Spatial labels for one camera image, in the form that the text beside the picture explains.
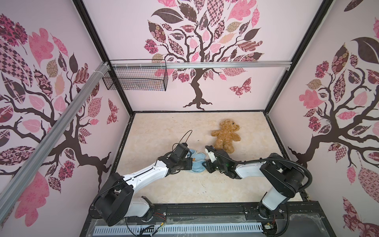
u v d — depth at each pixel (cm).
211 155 80
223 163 72
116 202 41
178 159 65
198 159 89
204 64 95
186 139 104
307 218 73
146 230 72
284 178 46
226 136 97
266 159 53
